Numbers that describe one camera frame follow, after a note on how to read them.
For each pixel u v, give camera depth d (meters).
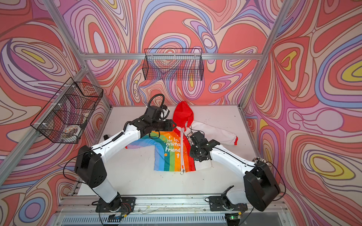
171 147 0.94
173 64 0.84
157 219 0.70
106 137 0.98
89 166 0.44
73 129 0.72
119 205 0.72
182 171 0.85
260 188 0.41
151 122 0.64
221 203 0.66
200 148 0.65
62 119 0.74
